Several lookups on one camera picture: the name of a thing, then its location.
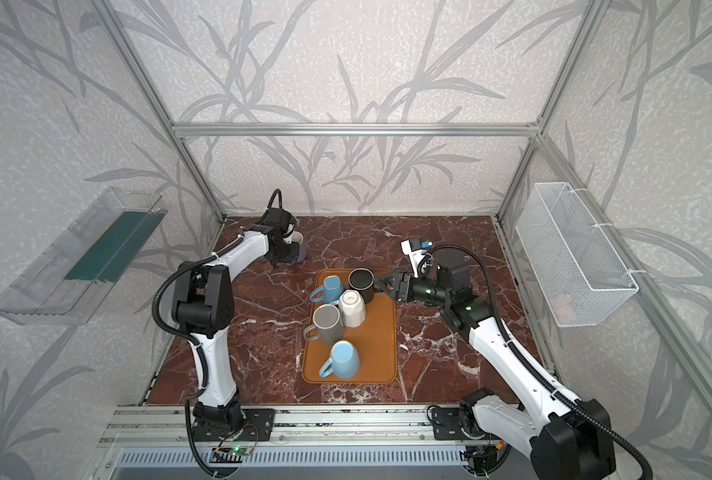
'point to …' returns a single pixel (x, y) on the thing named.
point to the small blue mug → (330, 291)
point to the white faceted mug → (352, 308)
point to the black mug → (363, 279)
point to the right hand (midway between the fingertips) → (381, 271)
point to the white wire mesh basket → (579, 276)
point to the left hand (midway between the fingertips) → (294, 245)
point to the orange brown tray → (376, 342)
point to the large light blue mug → (344, 361)
